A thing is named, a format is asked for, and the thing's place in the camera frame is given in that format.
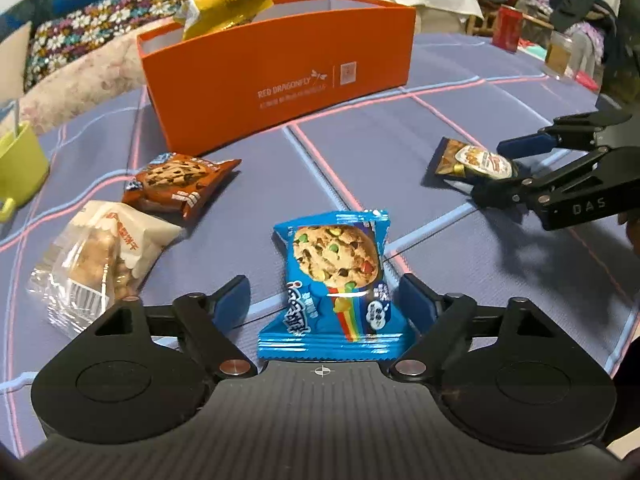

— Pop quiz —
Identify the white cloth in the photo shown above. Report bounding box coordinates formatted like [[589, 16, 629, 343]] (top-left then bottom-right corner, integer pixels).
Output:
[[342, 0, 483, 36]]

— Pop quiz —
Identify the green mug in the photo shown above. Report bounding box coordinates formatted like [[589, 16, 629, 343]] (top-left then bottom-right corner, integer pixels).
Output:
[[0, 122, 51, 223]]

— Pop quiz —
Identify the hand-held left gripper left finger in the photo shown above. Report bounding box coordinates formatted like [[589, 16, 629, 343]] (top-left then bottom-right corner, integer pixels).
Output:
[[85, 275, 260, 381]]

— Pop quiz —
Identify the beige pillow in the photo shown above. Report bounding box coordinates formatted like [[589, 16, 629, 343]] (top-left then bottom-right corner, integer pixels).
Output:
[[0, 20, 33, 106]]

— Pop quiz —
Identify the orange cardboard box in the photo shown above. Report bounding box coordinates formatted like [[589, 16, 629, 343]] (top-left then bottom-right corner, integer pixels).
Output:
[[136, 0, 417, 157]]

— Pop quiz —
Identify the red drink can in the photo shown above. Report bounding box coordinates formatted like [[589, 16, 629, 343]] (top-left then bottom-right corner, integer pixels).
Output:
[[492, 5, 523, 53]]

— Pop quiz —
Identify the clear pastry packet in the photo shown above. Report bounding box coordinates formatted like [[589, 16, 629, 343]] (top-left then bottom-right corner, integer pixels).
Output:
[[26, 200, 183, 338]]

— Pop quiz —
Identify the dark blue sofa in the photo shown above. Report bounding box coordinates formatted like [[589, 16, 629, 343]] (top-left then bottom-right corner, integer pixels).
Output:
[[0, 0, 56, 41]]

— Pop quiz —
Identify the blue cookie packet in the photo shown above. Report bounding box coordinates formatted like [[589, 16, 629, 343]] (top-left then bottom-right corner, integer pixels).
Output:
[[257, 210, 416, 361]]

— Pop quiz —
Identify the small dark snack packet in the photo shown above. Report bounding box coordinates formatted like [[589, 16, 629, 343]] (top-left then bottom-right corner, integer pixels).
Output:
[[432, 136, 518, 183]]

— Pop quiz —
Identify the glass jar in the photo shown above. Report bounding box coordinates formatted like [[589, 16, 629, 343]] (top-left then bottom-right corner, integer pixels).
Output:
[[544, 30, 581, 80]]

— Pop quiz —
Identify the chocolate chip cookie packet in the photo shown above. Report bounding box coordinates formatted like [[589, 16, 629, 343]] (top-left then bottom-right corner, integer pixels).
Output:
[[122, 154, 243, 221]]

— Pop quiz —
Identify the pink plush blanket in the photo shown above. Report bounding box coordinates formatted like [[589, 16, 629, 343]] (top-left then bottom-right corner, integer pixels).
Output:
[[17, 35, 146, 136]]

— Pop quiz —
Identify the yellow snack packet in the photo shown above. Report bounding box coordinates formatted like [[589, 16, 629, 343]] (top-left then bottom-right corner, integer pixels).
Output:
[[174, 0, 275, 41]]

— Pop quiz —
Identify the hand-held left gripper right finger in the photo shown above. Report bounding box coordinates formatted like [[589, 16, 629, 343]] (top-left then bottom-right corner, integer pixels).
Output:
[[389, 274, 558, 382]]

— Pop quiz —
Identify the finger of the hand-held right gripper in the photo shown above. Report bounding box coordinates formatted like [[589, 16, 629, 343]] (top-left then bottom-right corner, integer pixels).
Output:
[[469, 147, 620, 211], [496, 111, 635, 159]]

